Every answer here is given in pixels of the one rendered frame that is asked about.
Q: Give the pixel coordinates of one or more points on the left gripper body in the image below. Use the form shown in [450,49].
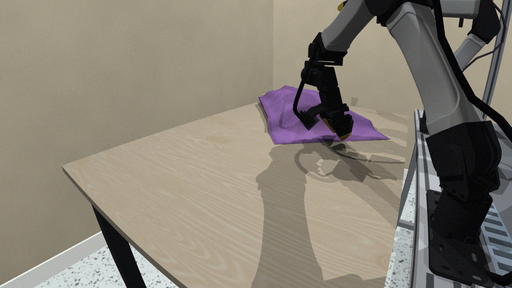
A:
[342,124]

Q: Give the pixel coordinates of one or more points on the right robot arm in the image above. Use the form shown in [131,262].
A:
[485,27]

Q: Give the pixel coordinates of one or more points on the purple cloth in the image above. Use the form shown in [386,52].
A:
[283,107]

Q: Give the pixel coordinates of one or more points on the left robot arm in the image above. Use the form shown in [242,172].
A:
[464,149]

